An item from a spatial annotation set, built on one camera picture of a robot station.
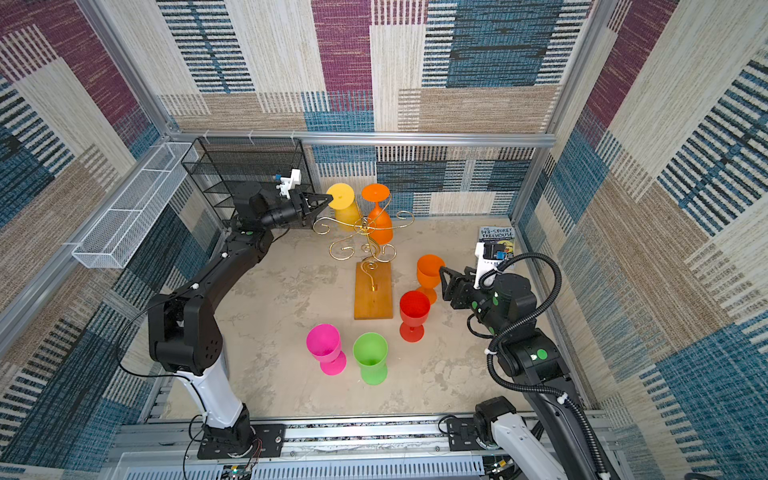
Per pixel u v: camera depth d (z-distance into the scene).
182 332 0.48
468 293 0.58
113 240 0.70
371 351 0.79
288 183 0.76
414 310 0.80
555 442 0.42
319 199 0.77
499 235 1.12
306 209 0.73
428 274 0.85
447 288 0.61
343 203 0.77
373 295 0.97
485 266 0.58
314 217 0.77
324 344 0.77
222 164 1.03
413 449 0.73
